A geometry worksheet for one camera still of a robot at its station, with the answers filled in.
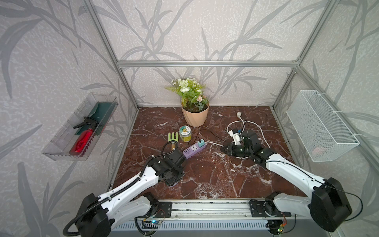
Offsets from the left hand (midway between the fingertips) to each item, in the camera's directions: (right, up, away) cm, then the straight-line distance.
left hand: (184, 177), depth 78 cm
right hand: (+20, +15, +3) cm, 25 cm away
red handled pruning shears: (-39, +23, -18) cm, 49 cm away
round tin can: (-1, +23, +16) cm, 28 cm away
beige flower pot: (+6, +31, +21) cm, 38 cm away
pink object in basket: (+67, +16, -7) cm, 69 cm away
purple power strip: (+5, +12, +16) cm, 21 cm away
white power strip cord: (+39, +34, +35) cm, 62 cm away
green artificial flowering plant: (+3, +49, +13) cm, 51 cm away
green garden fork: (-10, +18, +24) cm, 31 cm away
